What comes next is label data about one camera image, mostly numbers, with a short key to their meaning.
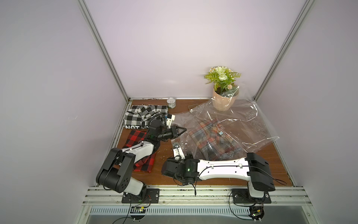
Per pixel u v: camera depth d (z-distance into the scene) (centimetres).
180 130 79
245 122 85
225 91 98
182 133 79
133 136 95
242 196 72
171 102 110
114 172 43
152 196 73
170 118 79
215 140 91
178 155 64
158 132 69
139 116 106
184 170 52
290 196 74
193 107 107
